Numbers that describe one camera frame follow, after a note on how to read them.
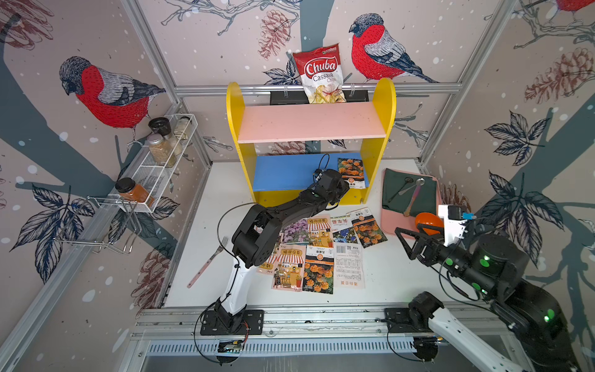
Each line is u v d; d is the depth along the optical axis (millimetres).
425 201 1067
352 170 978
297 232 946
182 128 856
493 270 390
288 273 835
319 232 949
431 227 600
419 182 1104
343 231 951
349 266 854
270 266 856
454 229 488
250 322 731
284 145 1220
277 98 927
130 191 599
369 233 942
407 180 1113
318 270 854
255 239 533
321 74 820
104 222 579
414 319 660
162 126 738
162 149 714
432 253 488
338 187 763
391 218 978
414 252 502
